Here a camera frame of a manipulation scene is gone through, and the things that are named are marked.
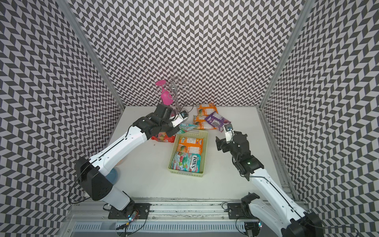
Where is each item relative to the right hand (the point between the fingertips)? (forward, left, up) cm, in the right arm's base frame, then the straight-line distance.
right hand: (226, 136), depth 80 cm
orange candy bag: (+34, +10, -15) cm, 38 cm away
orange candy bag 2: (+22, +13, -16) cm, 30 cm away
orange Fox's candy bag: (+4, +20, -15) cm, 26 cm away
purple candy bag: (+24, +1, -16) cm, 29 cm away
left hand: (+5, +28, +4) cm, 29 cm away
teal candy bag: (+4, +23, +3) cm, 24 cm away
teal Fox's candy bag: (-9, +22, -13) cm, 27 cm away
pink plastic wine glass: (+36, +38, -2) cm, 52 cm away
